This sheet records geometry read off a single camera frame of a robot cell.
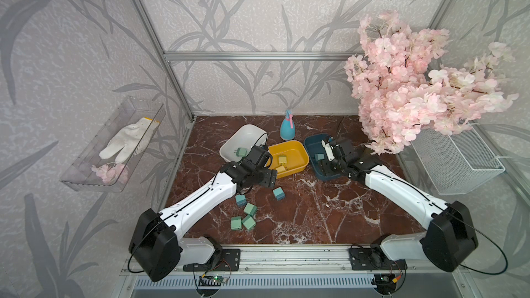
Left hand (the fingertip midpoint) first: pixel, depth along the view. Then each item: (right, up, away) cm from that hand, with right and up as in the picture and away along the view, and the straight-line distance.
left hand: (267, 175), depth 82 cm
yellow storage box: (+9, +5, +20) cm, 23 cm away
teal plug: (+5, -9, +7) cm, 13 cm away
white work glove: (-45, +15, -14) cm, 49 cm away
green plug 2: (-12, -19, -1) cm, 22 cm away
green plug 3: (-7, -18, -1) cm, 20 cm away
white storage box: (-14, +15, +26) cm, 33 cm away
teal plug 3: (-11, -12, +5) cm, 17 cm away
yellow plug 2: (+6, 0, +14) cm, 15 cm away
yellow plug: (+6, +4, +17) cm, 19 cm away
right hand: (+24, +5, +4) cm, 25 cm away
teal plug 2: (+24, +6, +16) cm, 29 cm away
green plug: (-7, -14, +3) cm, 16 cm away
